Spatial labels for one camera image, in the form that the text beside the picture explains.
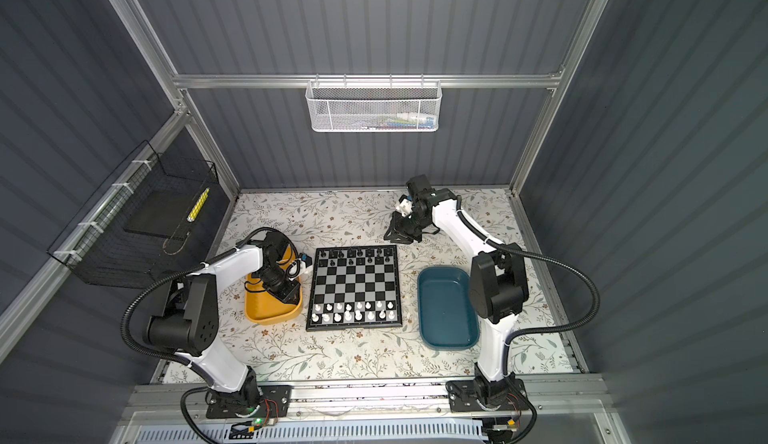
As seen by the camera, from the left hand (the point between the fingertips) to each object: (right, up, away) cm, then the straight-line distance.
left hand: (291, 299), depth 90 cm
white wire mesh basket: (+23, +72, +34) cm, 83 cm away
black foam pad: (-28, +26, -14) cm, 41 cm away
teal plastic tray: (+46, -5, -5) cm, 47 cm away
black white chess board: (+19, +3, +3) cm, 20 cm away
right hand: (+30, +18, -2) cm, 35 cm away
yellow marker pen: (-20, +25, -15) cm, 36 cm away
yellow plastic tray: (-8, -2, -1) cm, 9 cm away
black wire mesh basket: (-34, +18, -26) cm, 46 cm away
